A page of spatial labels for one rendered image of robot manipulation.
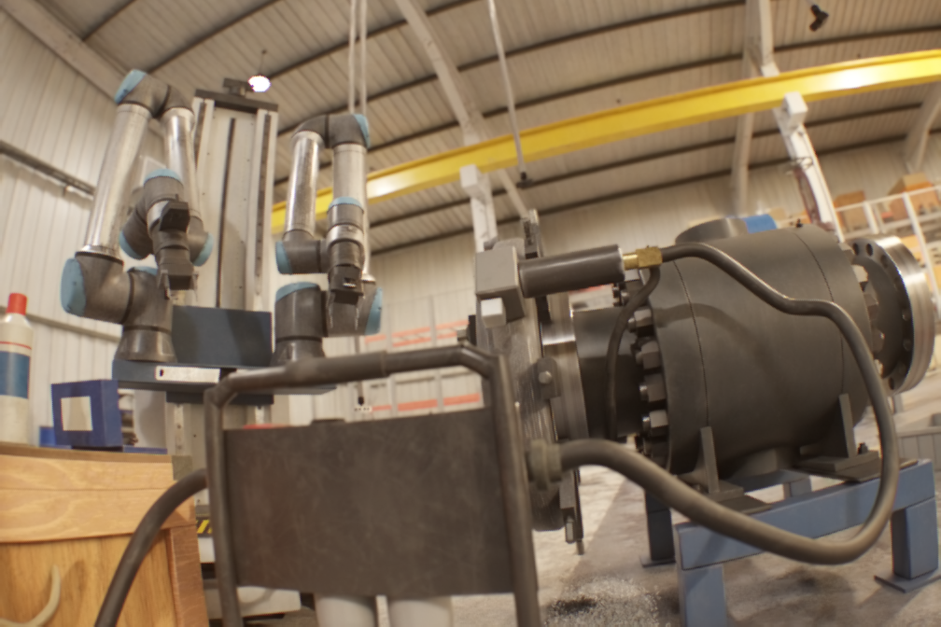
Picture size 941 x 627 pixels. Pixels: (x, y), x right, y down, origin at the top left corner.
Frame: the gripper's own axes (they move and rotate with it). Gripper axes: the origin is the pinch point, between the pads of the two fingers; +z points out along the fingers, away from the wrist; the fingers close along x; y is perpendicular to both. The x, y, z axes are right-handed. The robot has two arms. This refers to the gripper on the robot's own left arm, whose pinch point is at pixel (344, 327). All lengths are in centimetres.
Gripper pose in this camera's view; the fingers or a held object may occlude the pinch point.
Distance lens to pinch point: 112.6
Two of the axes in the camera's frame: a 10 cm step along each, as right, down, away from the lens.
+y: 3.8, -6.8, -6.3
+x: 9.1, 1.5, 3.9
